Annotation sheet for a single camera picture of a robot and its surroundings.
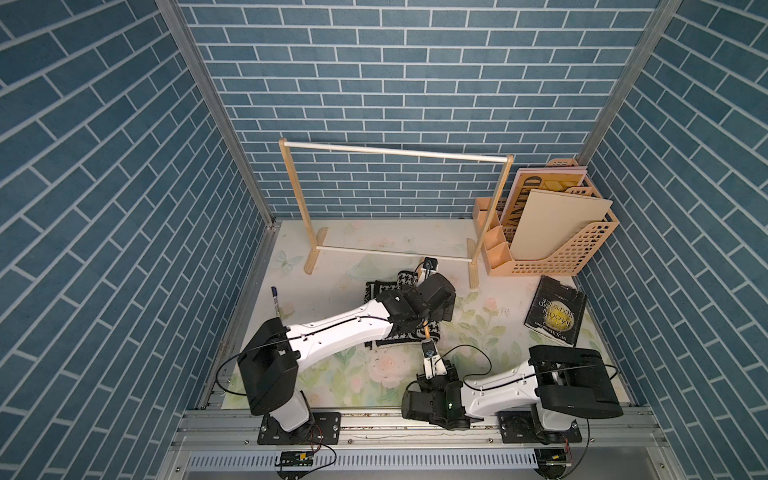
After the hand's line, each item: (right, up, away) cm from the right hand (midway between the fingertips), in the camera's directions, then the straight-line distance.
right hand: (429, 360), depth 84 cm
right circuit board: (+28, -19, -13) cm, 36 cm away
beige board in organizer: (+39, +41, +10) cm, 57 cm away
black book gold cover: (+42, +12, +10) cm, 44 cm away
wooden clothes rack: (-10, +50, +35) cm, 62 cm away
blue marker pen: (-50, +16, +15) cm, 55 cm away
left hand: (+4, +18, -4) cm, 18 cm away
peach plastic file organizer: (+23, +47, +28) cm, 60 cm away
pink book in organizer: (+38, +55, +13) cm, 68 cm away
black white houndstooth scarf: (-8, +6, +3) cm, 11 cm away
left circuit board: (-33, -19, -12) cm, 40 cm away
